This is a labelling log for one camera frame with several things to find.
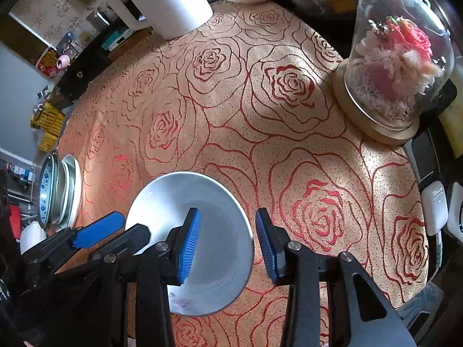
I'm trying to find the pink round speaker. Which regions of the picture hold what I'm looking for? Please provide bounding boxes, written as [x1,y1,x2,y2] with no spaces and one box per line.
[56,54,71,71]

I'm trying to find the white cushioned chair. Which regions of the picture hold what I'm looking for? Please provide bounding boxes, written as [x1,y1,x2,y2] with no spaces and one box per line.
[20,221,47,254]

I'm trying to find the red gift box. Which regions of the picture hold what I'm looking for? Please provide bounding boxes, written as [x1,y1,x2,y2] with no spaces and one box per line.
[35,47,59,79]

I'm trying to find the yellow plastic crates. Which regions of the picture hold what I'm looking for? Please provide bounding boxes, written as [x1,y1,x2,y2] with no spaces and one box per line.
[30,102,65,152]

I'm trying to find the blue patterned ceramic bowl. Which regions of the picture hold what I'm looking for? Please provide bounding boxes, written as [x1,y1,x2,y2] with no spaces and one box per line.
[37,149,65,230]

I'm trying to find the white charger box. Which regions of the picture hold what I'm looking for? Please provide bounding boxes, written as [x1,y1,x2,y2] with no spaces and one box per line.
[421,181,448,237]

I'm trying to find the large white round plate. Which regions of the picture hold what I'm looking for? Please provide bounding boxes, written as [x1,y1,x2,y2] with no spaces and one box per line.
[62,154,82,229]

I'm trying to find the stainless steel bowl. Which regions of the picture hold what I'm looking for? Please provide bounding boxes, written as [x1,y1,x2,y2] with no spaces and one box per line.
[58,160,75,224]

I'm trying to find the small white bowl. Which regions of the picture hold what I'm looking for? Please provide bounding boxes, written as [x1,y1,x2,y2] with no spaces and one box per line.
[126,171,254,316]

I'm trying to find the glass dome with flowers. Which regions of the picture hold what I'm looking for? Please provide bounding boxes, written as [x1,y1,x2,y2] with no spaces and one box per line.
[333,0,454,146]

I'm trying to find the black sideboard cabinet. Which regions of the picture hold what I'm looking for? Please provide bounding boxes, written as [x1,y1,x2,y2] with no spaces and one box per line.
[56,18,154,103]

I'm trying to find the rose patterned tablecloth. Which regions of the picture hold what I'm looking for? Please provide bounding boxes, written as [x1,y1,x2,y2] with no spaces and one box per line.
[56,0,429,347]

